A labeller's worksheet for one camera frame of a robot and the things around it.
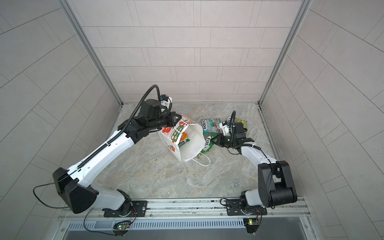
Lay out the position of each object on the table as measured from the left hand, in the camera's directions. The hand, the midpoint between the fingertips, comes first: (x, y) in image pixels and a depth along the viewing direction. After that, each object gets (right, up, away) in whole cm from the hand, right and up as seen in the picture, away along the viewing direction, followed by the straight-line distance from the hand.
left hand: (185, 115), depth 70 cm
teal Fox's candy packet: (+14, -7, +29) cm, 33 cm away
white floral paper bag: (+1, -20, +14) cm, 25 cm away
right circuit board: (+31, -50, -2) cm, 59 cm away
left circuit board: (-27, -48, -6) cm, 56 cm away
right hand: (+14, -14, +14) cm, 24 cm away
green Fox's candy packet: (+12, -16, +12) cm, 23 cm away
